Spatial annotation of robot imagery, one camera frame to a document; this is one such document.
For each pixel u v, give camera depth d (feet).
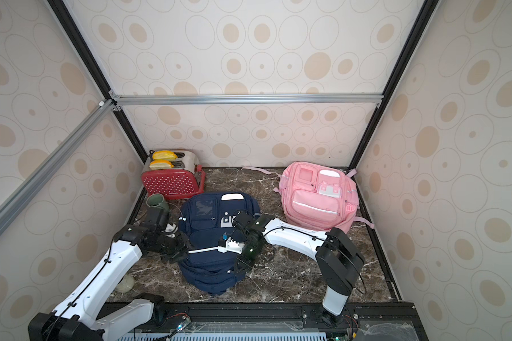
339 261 1.47
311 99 5.70
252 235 1.98
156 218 2.04
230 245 2.34
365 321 2.40
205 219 3.10
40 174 2.01
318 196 3.37
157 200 3.40
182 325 2.34
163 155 3.19
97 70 2.67
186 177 3.18
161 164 3.09
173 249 2.22
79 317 1.28
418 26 2.34
